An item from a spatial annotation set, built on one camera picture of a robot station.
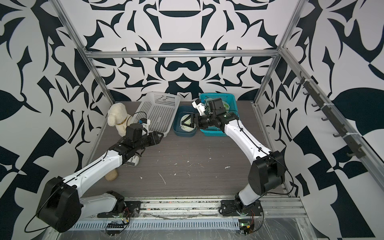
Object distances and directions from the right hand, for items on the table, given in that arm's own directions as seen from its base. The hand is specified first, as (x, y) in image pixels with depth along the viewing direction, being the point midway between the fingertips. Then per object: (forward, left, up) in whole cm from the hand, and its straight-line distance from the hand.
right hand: (186, 121), depth 77 cm
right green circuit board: (-42, -27, -26) cm, 56 cm away
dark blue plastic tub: (+25, +6, -21) cm, 33 cm away
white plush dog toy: (+9, +40, -6) cm, 42 cm away
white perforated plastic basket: (+31, +21, -24) cm, 45 cm away
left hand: (0, +15, -9) cm, 18 cm away
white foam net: (-3, -1, +4) cm, 5 cm away
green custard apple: (-5, 0, +1) cm, 5 cm away
